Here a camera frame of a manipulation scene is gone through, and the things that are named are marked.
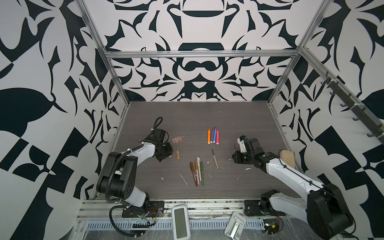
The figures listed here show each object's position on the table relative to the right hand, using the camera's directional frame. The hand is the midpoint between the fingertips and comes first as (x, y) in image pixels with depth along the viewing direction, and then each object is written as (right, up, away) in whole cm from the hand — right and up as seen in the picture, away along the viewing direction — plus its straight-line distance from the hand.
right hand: (234, 154), depth 86 cm
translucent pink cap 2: (-36, +6, +12) cm, 39 cm away
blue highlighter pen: (-10, +6, +12) cm, 17 cm away
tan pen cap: (-33, -1, +5) cm, 33 cm away
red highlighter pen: (-7, +9, +13) cm, 17 cm away
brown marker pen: (-24, -9, 0) cm, 25 cm away
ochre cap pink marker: (-21, -9, -1) cm, 23 cm away
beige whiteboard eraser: (+32, -2, +3) cm, 33 cm away
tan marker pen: (-10, -4, +4) cm, 11 cm away
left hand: (-36, +2, +6) cm, 36 cm away
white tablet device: (-29, -26, -19) cm, 43 cm away
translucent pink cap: (-31, +7, +12) cm, 34 cm away
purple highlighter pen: (-10, +9, +14) cm, 20 cm away
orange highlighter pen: (-13, +9, +13) cm, 20 cm away
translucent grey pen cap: (-35, +7, +12) cm, 37 cm away
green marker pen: (-18, -10, -1) cm, 21 cm away
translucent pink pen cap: (-33, +8, +12) cm, 36 cm away
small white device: (-5, -29, -19) cm, 34 cm away
